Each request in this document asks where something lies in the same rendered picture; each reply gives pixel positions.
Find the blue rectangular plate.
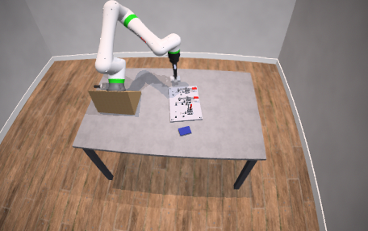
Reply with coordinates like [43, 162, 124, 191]
[178, 126, 191, 137]

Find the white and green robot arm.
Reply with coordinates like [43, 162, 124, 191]
[94, 0, 181, 91]

